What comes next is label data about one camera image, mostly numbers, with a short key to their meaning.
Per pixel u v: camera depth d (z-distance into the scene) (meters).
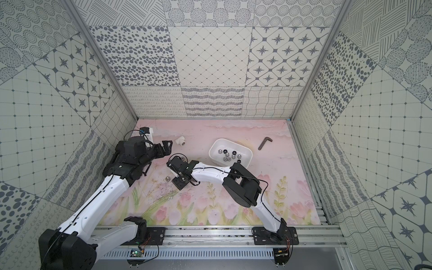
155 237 0.73
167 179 0.91
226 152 1.03
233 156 1.01
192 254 0.70
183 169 0.70
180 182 0.80
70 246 0.37
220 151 1.04
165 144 0.72
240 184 0.55
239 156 1.01
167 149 0.72
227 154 1.01
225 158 1.00
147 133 0.70
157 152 0.70
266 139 1.10
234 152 1.01
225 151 1.04
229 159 1.00
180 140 1.05
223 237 0.75
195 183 0.77
